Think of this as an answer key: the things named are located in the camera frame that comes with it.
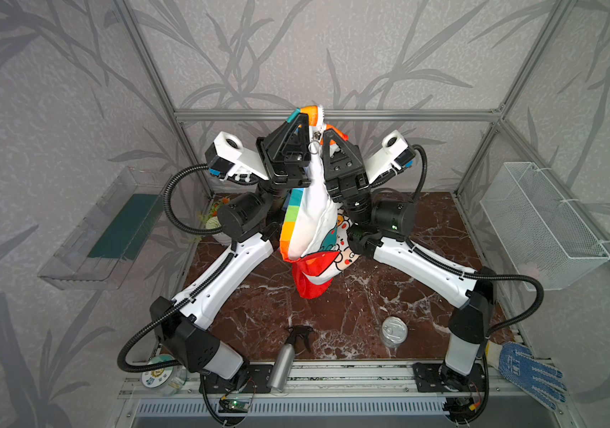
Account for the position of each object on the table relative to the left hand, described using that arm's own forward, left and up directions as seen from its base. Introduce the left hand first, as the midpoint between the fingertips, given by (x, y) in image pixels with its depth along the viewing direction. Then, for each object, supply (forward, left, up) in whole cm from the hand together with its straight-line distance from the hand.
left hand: (311, 117), depth 35 cm
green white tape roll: (-23, +37, -60) cm, 74 cm away
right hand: (+2, -3, -3) cm, 5 cm away
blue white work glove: (-21, -63, -66) cm, 94 cm away
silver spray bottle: (-19, +9, -65) cm, 68 cm away
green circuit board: (-28, +20, -68) cm, 77 cm away
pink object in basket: (+2, -59, -46) cm, 75 cm away
